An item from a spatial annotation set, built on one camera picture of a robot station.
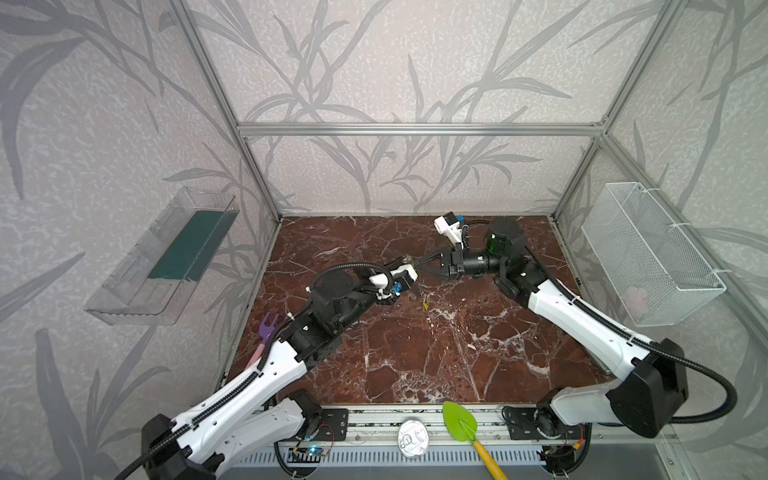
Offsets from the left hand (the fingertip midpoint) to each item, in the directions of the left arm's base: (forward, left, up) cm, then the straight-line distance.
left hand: (402, 248), depth 66 cm
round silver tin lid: (-33, -3, -29) cm, 44 cm away
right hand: (-3, -4, 0) cm, 5 cm away
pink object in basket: (-6, -57, -12) cm, 58 cm away
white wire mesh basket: (-6, -54, 0) cm, 55 cm away
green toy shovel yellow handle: (-29, -15, -32) cm, 46 cm away
